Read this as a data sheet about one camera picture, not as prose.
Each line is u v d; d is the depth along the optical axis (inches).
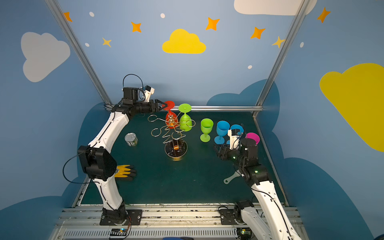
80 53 33.1
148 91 30.4
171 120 30.2
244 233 28.9
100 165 19.8
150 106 29.5
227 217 29.4
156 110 29.5
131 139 38.5
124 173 33.2
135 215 29.4
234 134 25.1
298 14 28.4
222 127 38.0
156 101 30.0
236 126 36.6
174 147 38.7
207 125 39.0
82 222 29.2
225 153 24.7
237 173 34.9
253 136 34.8
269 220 16.6
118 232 28.8
